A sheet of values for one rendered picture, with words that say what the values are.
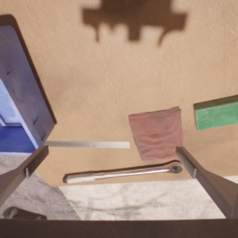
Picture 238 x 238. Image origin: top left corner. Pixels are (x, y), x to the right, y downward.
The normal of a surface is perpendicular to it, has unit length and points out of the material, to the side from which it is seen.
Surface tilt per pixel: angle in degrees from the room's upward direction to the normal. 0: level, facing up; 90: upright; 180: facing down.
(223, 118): 0
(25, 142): 90
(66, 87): 0
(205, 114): 0
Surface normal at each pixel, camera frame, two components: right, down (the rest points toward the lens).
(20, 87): 0.99, -0.01
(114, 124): -0.11, 0.62
